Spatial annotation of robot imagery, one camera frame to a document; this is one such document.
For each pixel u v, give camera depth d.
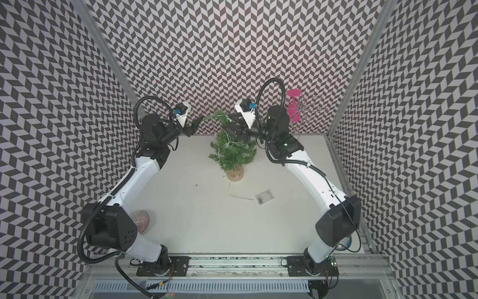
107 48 0.83
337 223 0.61
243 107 0.55
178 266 0.72
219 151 0.77
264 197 0.91
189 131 0.67
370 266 0.76
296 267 0.72
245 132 0.58
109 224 0.42
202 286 0.69
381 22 0.70
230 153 0.79
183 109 0.60
